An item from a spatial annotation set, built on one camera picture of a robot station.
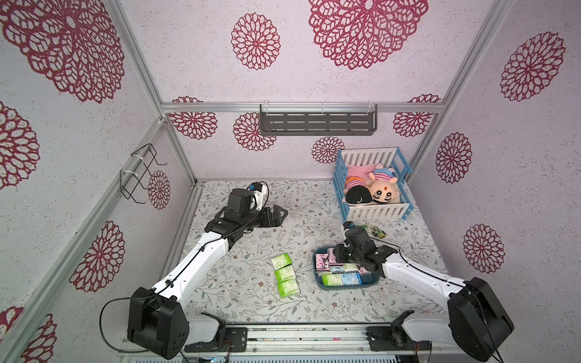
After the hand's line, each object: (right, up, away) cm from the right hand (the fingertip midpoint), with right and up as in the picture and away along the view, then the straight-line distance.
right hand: (338, 253), depth 88 cm
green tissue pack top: (+4, -5, -2) cm, 7 cm away
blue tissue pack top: (-1, -6, -2) cm, 6 cm away
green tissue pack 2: (-22, -3, +1) cm, 23 cm away
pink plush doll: (+14, +34, +23) cm, 43 cm away
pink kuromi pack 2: (-3, 0, -3) cm, 4 cm away
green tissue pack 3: (-21, -7, -2) cm, 22 cm away
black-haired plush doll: (+21, +26, +12) cm, 35 cm away
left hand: (-23, +16, -8) cm, 29 cm away
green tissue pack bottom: (-20, -12, -5) cm, 23 cm away
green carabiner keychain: (+15, +9, +15) cm, 23 cm away
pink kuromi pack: (-7, -3, -3) cm, 8 cm away
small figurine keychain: (+20, +6, +12) cm, 24 cm away
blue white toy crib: (+30, +42, +22) cm, 56 cm away
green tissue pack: (-3, -9, -4) cm, 10 cm away
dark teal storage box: (+10, -9, -4) cm, 14 cm away
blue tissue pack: (+4, -9, -4) cm, 10 cm away
